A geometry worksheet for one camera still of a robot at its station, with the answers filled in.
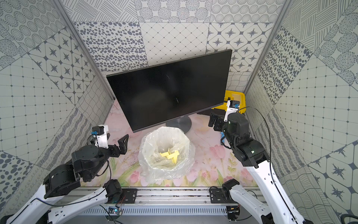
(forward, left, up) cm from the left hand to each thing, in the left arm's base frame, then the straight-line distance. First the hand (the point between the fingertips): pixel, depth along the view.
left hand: (115, 133), depth 61 cm
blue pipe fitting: (+20, -58, -33) cm, 70 cm away
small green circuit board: (-25, +5, -34) cm, 42 cm away
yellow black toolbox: (+44, -68, -17) cm, 83 cm away
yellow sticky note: (-3, -26, -17) cm, 31 cm away
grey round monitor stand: (+28, -30, -31) cm, 51 cm away
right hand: (+10, -48, 0) cm, 50 cm away
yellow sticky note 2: (-2, -21, -16) cm, 26 cm away
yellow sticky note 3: (-4, -24, -15) cm, 29 cm away
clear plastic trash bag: (-13, -19, -6) cm, 24 cm away
